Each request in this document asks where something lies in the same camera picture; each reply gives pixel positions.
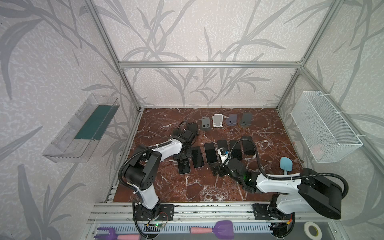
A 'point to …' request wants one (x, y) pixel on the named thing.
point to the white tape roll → (306, 226)
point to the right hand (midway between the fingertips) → (214, 155)
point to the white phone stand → (217, 120)
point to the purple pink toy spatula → (223, 229)
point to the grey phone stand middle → (206, 123)
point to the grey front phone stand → (246, 121)
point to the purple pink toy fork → (112, 235)
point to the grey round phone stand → (232, 120)
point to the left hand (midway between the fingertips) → (186, 150)
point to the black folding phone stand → (193, 127)
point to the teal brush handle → (286, 164)
